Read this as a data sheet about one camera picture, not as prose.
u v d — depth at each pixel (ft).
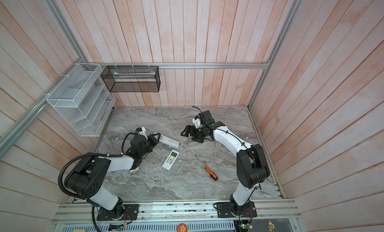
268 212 2.45
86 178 1.51
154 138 2.75
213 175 2.74
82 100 2.40
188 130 2.56
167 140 3.01
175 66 3.14
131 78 3.51
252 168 1.53
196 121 2.75
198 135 2.53
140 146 2.35
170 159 2.96
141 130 2.79
